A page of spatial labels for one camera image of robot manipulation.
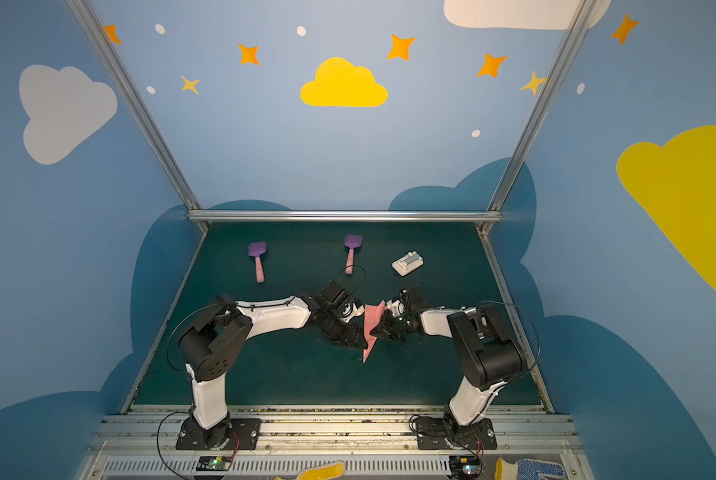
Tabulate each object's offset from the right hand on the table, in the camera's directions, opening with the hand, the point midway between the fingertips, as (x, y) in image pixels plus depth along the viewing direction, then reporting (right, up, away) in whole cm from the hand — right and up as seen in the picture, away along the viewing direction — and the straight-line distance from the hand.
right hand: (371, 329), depth 92 cm
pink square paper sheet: (0, +4, +5) cm, 6 cm away
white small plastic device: (+14, +20, +16) cm, 29 cm away
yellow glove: (-10, -28, -23) cm, 37 cm away
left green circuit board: (-39, -27, -21) cm, 52 cm away
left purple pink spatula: (-43, +26, +19) cm, 53 cm away
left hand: (-3, -4, -6) cm, 8 cm away
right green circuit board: (+23, -28, -21) cm, 42 cm away
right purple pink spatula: (-7, +29, +23) cm, 37 cm away
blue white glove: (+36, -28, -22) cm, 51 cm away
